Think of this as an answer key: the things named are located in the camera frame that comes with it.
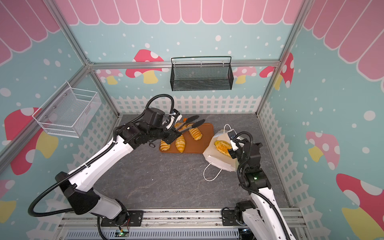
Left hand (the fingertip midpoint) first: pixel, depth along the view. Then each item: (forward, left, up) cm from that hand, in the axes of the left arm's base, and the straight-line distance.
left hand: (176, 133), depth 73 cm
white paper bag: (+4, -23, -24) cm, 33 cm away
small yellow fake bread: (+9, +1, -23) cm, 25 cm away
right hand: (0, -30, -1) cm, 30 cm away
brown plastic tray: (+13, -16, -31) cm, 38 cm away
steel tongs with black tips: (+10, -7, 0) cm, 13 cm away
